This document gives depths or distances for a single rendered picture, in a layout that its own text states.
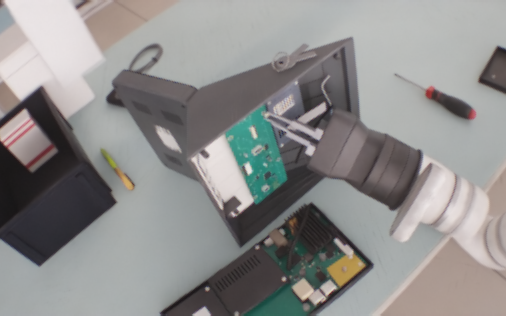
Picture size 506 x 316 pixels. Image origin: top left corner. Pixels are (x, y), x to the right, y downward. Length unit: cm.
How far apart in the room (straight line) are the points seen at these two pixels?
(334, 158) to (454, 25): 52
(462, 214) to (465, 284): 117
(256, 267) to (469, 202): 28
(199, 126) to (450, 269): 135
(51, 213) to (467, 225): 59
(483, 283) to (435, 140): 107
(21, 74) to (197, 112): 51
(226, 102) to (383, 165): 18
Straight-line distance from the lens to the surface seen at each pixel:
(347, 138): 46
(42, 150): 88
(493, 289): 167
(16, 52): 86
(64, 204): 68
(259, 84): 46
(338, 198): 60
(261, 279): 53
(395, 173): 45
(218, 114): 44
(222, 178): 50
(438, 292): 161
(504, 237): 52
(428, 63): 79
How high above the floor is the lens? 151
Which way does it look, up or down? 50 degrees down
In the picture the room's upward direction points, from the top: 23 degrees counter-clockwise
